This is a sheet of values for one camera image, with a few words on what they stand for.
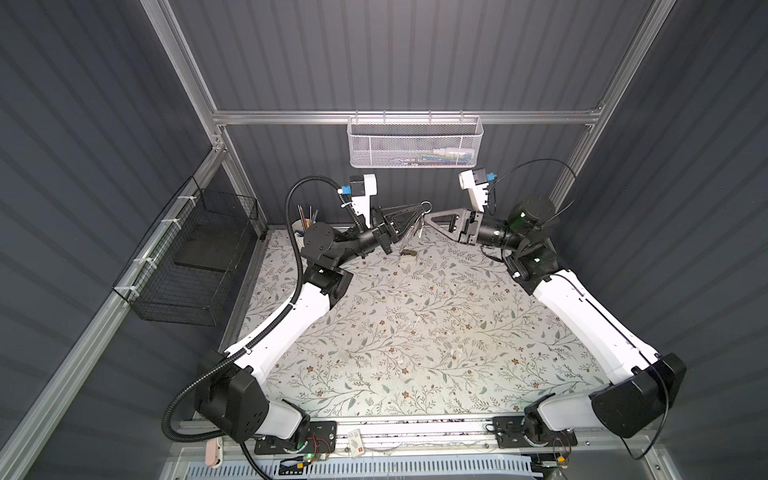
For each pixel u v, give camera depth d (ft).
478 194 1.84
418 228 1.88
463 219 1.78
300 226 3.58
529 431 2.19
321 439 2.38
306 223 3.56
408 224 1.83
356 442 2.37
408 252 3.59
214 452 2.27
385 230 1.70
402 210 1.79
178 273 2.37
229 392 1.30
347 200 1.73
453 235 1.81
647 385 1.28
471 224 1.73
